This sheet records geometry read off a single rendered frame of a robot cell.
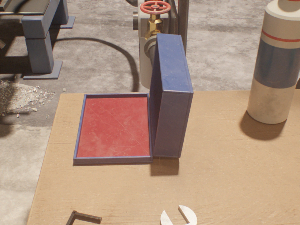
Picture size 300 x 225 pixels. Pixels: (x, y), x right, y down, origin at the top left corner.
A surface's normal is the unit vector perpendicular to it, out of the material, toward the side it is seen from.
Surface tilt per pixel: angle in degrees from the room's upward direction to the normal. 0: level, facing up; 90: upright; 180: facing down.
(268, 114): 90
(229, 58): 0
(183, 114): 90
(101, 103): 0
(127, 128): 0
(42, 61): 90
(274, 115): 90
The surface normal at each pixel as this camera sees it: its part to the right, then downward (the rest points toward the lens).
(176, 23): 0.04, 0.60
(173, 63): 0.11, -0.80
